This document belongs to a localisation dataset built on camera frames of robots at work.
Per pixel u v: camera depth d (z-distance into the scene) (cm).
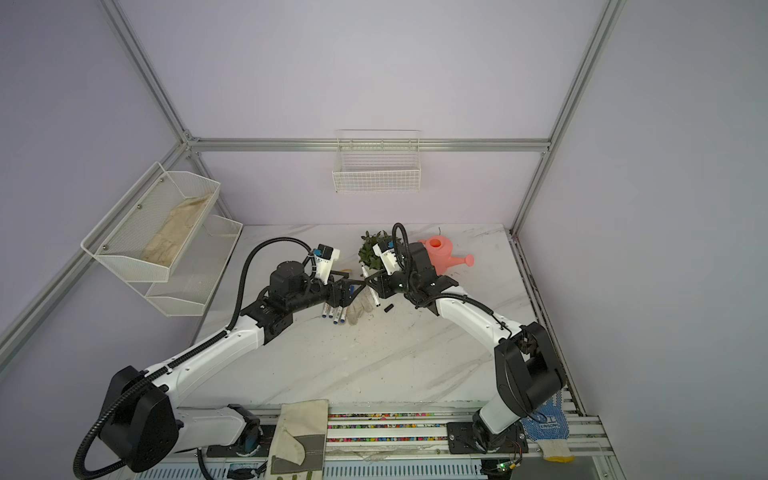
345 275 80
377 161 95
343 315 95
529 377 44
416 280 66
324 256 68
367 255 90
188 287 90
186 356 46
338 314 95
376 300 81
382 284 72
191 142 91
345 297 69
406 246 64
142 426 40
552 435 75
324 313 96
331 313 96
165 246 75
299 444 72
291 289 60
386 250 73
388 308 98
